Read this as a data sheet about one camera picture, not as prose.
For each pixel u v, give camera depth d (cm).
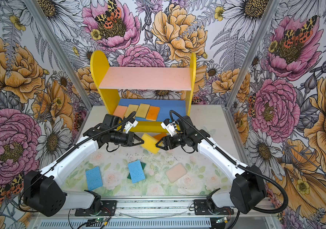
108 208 74
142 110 98
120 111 97
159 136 99
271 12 73
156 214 73
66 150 99
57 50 87
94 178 83
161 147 71
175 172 85
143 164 87
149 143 74
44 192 40
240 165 44
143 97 119
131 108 99
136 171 83
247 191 41
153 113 96
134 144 71
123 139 69
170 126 71
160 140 70
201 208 74
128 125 73
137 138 73
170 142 67
